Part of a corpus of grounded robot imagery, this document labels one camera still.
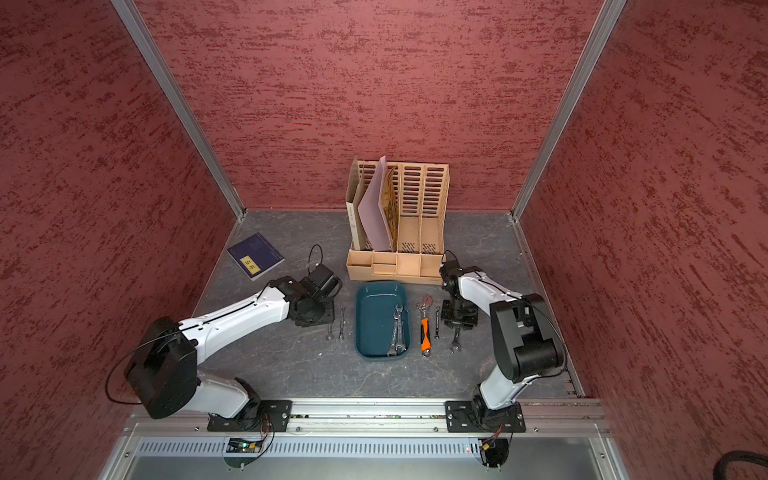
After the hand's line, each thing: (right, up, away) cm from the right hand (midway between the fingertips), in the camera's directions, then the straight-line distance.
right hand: (457, 329), depth 89 cm
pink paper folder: (-25, +37, +4) cm, 45 cm away
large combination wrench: (-20, -5, -4) cm, 21 cm away
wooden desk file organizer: (-10, +43, +21) cm, 49 cm away
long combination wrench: (-17, -4, -4) cm, 18 cm away
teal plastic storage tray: (-25, +7, +4) cm, 26 cm away
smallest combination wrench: (-5, +4, +5) cm, 9 cm away
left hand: (-40, +3, -4) cm, 40 cm away
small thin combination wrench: (-35, +2, +1) cm, 35 cm away
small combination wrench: (-39, -2, -1) cm, 39 cm away
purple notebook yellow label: (-70, +21, +17) cm, 75 cm away
